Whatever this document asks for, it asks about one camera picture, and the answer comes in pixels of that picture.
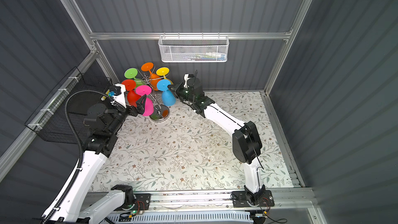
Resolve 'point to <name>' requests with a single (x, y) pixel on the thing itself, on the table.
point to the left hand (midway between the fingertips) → (134, 92)
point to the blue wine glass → (168, 98)
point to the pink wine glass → (143, 90)
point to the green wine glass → (131, 73)
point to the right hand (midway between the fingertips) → (167, 87)
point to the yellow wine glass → (164, 71)
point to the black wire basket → (50, 121)
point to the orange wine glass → (154, 78)
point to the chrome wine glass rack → (157, 114)
